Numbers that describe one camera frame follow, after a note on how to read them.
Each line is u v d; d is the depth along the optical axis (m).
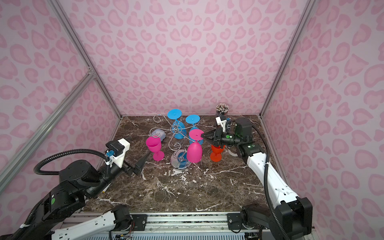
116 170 0.46
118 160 0.45
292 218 0.39
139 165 0.48
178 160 0.95
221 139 0.63
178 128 0.71
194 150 0.74
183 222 0.75
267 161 0.49
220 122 0.69
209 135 0.68
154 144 0.84
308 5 0.69
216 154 0.96
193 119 0.76
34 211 0.39
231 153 0.98
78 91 0.79
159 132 1.08
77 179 0.35
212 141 0.64
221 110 0.98
